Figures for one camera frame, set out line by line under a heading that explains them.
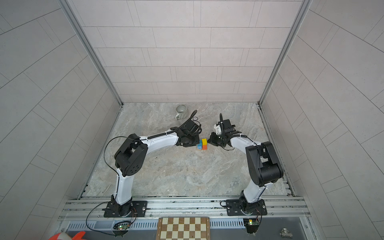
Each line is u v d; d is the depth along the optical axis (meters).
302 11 0.72
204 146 0.90
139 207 0.71
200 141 0.84
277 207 0.73
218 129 0.86
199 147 0.90
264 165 0.46
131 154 0.54
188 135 0.72
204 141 0.89
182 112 1.02
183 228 0.64
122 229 0.64
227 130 0.74
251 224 0.68
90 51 0.86
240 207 0.71
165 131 0.62
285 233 0.64
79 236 0.62
